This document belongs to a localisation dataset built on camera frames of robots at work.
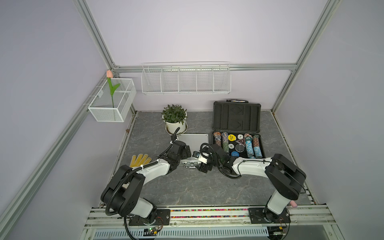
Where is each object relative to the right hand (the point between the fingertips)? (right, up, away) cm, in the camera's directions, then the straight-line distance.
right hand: (198, 155), depth 89 cm
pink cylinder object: (+48, -21, -14) cm, 54 cm away
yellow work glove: (-37, -4, +5) cm, 38 cm away
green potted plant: (-15, +26, +5) cm, 30 cm away
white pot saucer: (-22, +13, +20) cm, 33 cm away
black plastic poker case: (+27, +16, +16) cm, 35 cm away
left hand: (-10, +3, +3) cm, 11 cm away
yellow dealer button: (+23, +10, +13) cm, 28 cm away
